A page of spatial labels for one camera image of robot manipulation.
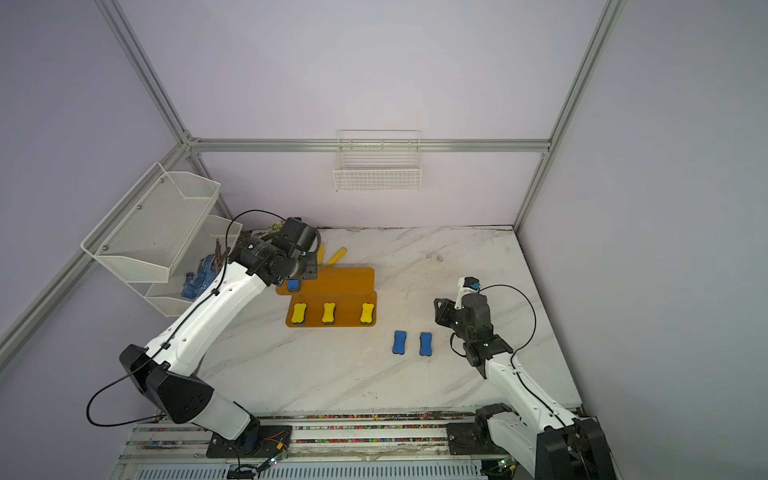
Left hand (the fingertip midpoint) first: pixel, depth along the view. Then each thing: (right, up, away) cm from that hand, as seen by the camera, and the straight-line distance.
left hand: (303, 270), depth 77 cm
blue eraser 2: (+33, -23, +11) cm, 42 cm away
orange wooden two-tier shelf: (+10, -6, +13) cm, 17 cm away
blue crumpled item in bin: (-32, -1, +11) cm, 34 cm away
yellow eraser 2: (+3, -15, +19) cm, 24 cm away
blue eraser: (+26, -23, +14) cm, 37 cm away
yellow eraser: (-7, -15, +19) cm, 25 cm away
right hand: (+37, -11, +9) cm, 40 cm away
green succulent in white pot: (-16, +13, +23) cm, 31 cm away
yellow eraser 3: (+15, -14, +17) cm, 27 cm away
